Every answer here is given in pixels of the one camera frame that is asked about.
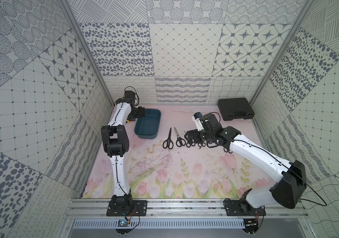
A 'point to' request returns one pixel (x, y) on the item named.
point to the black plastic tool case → (238, 108)
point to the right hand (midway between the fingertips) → (192, 136)
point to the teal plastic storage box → (148, 127)
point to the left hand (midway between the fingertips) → (139, 114)
